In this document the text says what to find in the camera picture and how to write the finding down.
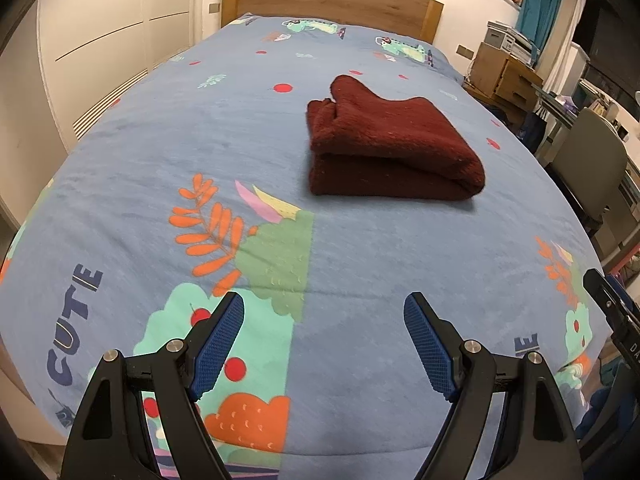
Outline dark red knitted sweater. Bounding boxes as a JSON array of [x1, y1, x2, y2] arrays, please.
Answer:
[[306, 75, 486, 202]]

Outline blue patterned bed cover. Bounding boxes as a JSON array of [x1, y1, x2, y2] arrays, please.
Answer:
[[1, 18, 608, 479]]

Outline grey desk chair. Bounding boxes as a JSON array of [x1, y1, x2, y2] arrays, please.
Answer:
[[544, 108, 628, 237]]

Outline white desk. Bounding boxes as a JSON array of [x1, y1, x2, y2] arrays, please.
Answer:
[[534, 78, 639, 207]]

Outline wooden nightstand drawers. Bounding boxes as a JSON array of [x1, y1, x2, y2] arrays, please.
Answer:
[[463, 42, 542, 119]]

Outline white wardrobe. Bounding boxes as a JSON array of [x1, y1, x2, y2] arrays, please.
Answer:
[[37, 0, 194, 150]]

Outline wooden headboard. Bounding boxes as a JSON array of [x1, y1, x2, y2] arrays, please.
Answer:
[[220, 0, 444, 44]]

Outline grey white printer box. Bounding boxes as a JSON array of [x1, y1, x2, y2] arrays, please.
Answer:
[[484, 21, 538, 67]]

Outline teal right curtain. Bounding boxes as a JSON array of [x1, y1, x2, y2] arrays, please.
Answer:
[[516, 0, 562, 64]]

